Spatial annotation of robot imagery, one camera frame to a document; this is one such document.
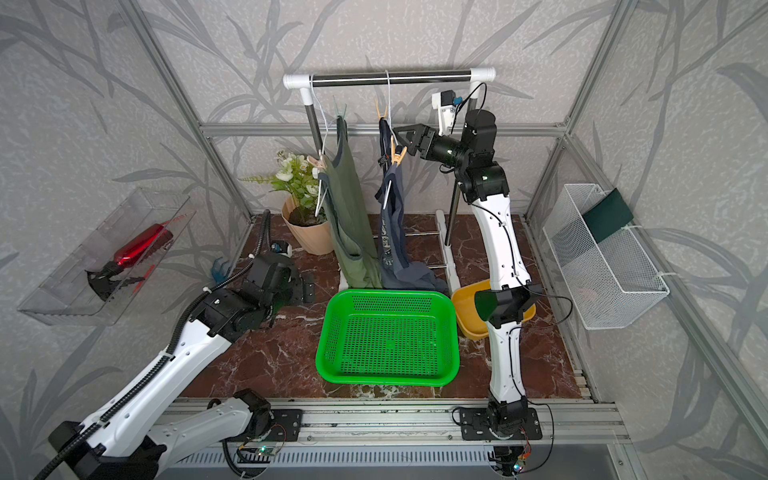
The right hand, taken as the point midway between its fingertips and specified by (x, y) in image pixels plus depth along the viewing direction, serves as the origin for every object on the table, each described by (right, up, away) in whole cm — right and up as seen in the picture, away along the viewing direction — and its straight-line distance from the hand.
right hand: (398, 133), depth 67 cm
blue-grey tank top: (-1, -32, +11) cm, 34 cm away
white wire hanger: (-24, -10, +24) cm, 35 cm away
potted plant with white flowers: (-29, -22, +30) cm, 47 cm away
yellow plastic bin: (+21, -49, +22) cm, 58 cm away
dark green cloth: (+53, -18, +7) cm, 56 cm away
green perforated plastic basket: (-3, -54, +21) cm, 58 cm away
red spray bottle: (-57, -26, -1) cm, 63 cm away
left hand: (-25, -35, +7) cm, 43 cm away
